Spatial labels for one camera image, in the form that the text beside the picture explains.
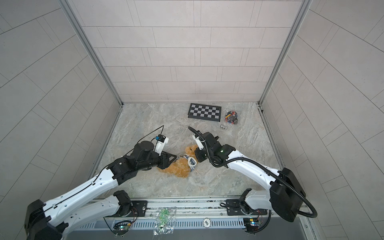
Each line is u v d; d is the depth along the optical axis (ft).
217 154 1.88
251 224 2.23
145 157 1.84
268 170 1.44
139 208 2.30
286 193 1.31
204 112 3.55
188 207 2.37
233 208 2.33
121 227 2.11
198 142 2.32
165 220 2.23
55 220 1.26
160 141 2.11
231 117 3.45
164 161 2.03
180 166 2.36
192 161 2.46
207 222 2.23
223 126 3.33
